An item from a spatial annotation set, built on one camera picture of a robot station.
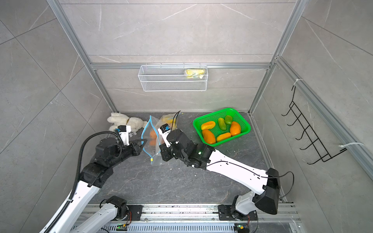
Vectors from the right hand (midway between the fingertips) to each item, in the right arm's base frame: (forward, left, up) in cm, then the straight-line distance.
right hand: (161, 146), depth 67 cm
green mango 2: (+34, -38, -24) cm, 56 cm away
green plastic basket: (+33, -36, -28) cm, 56 cm away
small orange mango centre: (+20, +10, -18) cm, 28 cm away
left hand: (+4, +7, +1) cm, 8 cm away
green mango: (+36, -43, -22) cm, 60 cm away
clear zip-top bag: (-5, +4, -1) cm, 6 cm away
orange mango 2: (+21, -37, -23) cm, 49 cm away
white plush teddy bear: (+33, +36, -17) cm, 52 cm away
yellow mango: (+25, -1, -10) cm, 27 cm away
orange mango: (+28, -46, -23) cm, 59 cm away
